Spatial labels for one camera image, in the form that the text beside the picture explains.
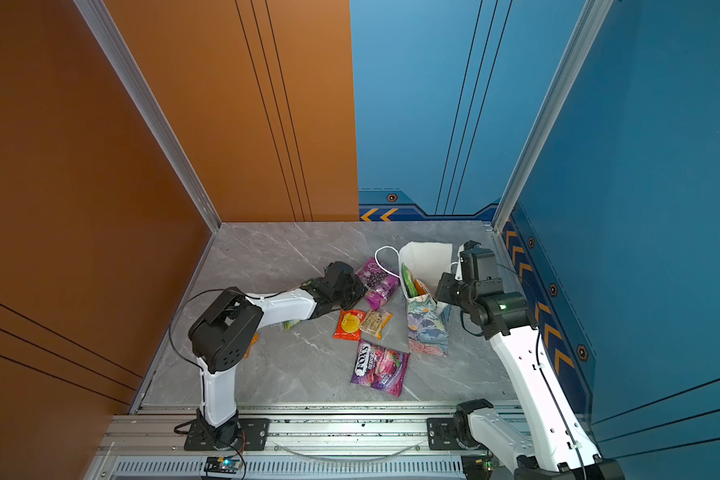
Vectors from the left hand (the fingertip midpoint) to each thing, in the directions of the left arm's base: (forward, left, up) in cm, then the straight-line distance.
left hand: (373, 284), depth 95 cm
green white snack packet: (-24, +18, +20) cm, 36 cm away
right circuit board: (-46, -25, -7) cm, 53 cm away
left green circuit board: (-46, +36, -8) cm, 59 cm away
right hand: (-11, -16, +18) cm, 27 cm away
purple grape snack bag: (0, -2, 0) cm, 2 cm away
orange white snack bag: (-5, -14, +6) cm, 16 cm away
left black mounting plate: (-41, +29, -7) cm, 51 cm away
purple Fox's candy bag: (-25, -2, -4) cm, 25 cm away
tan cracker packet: (-11, -1, -5) cm, 12 cm away
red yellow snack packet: (-12, +7, -5) cm, 15 cm away
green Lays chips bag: (-8, -10, +14) cm, 18 cm away
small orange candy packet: (-30, +22, +27) cm, 46 cm away
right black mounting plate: (-40, -17, -5) cm, 44 cm away
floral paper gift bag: (+1, -14, +8) cm, 16 cm away
